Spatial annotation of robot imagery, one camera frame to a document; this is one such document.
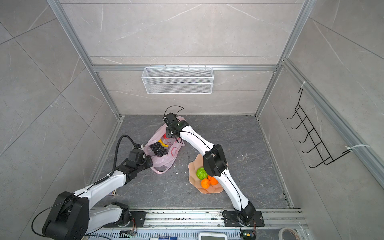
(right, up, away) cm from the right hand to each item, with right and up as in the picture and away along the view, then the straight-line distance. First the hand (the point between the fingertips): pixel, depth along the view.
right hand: (171, 131), depth 97 cm
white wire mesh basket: (+4, +35, +3) cm, 36 cm away
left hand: (-11, -14, -8) cm, 20 cm away
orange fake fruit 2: (+26, -26, -17) cm, 41 cm away
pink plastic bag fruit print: (-4, -19, -10) cm, 22 cm away
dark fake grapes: (-8, -12, -2) cm, 14 cm away
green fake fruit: (+20, -23, -14) cm, 34 cm away
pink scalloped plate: (+16, -28, -15) cm, 36 cm away
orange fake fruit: (+22, -28, -18) cm, 39 cm away
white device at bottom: (+24, -46, -31) cm, 61 cm away
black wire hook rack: (+71, -6, -34) cm, 78 cm away
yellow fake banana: (-6, -9, +3) cm, 11 cm away
